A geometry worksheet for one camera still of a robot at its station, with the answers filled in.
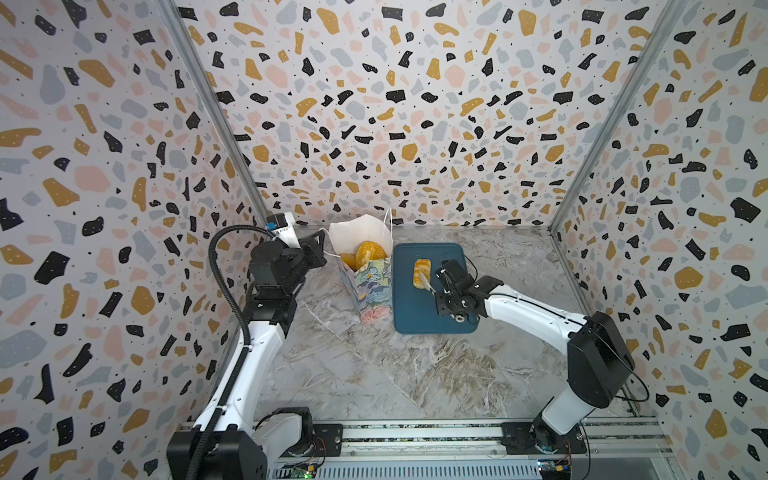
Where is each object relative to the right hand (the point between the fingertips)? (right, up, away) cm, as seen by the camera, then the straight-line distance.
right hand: (438, 297), depth 88 cm
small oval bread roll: (-27, +11, +9) cm, 31 cm away
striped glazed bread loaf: (-4, +9, +16) cm, 19 cm away
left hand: (-29, +19, -17) cm, 39 cm away
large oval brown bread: (-21, +14, +3) cm, 25 cm away
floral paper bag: (-20, +3, -3) cm, 20 cm away
